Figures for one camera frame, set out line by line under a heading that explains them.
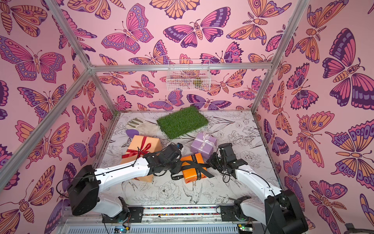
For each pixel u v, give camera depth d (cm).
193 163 84
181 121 110
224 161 66
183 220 73
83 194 42
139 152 83
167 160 62
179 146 74
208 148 90
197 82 94
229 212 74
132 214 73
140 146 85
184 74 96
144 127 110
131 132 107
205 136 95
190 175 80
